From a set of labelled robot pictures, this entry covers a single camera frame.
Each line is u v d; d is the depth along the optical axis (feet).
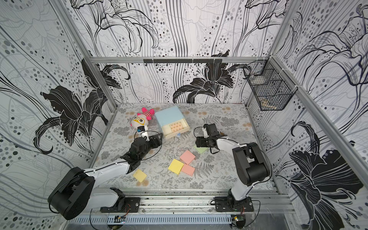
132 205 2.40
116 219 2.35
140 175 2.76
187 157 2.97
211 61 2.98
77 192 1.36
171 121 3.11
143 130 2.48
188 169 2.77
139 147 2.14
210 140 2.31
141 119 3.31
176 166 2.85
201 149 3.05
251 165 1.52
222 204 2.35
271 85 2.89
